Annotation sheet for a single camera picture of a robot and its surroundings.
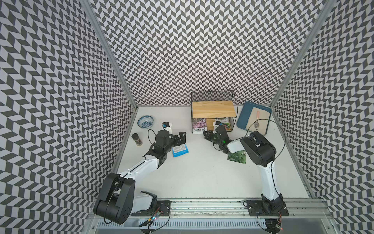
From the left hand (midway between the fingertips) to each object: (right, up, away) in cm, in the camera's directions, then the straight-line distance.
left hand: (180, 134), depth 87 cm
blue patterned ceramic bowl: (-28, +7, +18) cm, 34 cm away
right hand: (+15, -1, +15) cm, 21 cm away
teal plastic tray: (+49, +13, +25) cm, 56 cm away
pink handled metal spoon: (+55, +5, +18) cm, 58 cm away
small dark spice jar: (-28, -1, +1) cm, 28 cm away
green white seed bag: (-1, -10, +4) cm, 11 cm away
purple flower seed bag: (+12, +5, +16) cm, 21 cm away
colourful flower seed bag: (+31, +7, +19) cm, 37 cm away
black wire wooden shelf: (+27, +17, +12) cm, 34 cm away
